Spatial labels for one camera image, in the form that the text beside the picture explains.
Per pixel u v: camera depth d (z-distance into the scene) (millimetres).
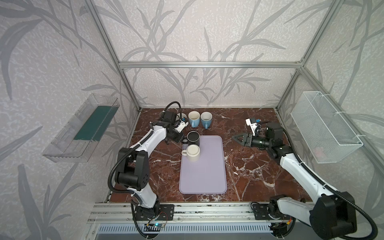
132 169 465
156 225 706
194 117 1056
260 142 669
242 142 688
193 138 923
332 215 390
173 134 772
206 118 1046
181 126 832
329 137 632
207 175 845
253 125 714
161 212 723
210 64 1892
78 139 640
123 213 748
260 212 732
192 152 866
